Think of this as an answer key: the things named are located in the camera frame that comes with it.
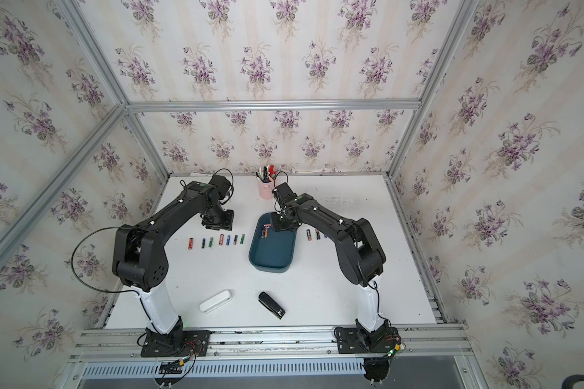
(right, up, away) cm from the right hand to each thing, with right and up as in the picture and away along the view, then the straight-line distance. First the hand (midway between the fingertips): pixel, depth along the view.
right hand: (278, 226), depth 93 cm
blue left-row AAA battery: (-21, -6, +4) cm, 22 cm away
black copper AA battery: (+13, -4, +5) cm, 14 cm away
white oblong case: (-19, -23, -14) cm, 33 cm away
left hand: (-19, 0, -2) cm, 19 cm away
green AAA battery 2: (-27, -7, +3) cm, 28 cm away
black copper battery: (+16, -4, +5) cm, 18 cm away
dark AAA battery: (-17, -6, +4) cm, 19 cm away
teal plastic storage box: (-2, -9, -2) cm, 10 cm away
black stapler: (-2, -24, -15) cm, 28 cm away
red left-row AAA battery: (-23, -5, +4) cm, 24 cm away
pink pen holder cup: (-6, +15, +12) cm, 20 cm away
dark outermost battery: (-30, -7, +3) cm, 31 cm away
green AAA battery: (-15, -6, +5) cm, 17 cm away
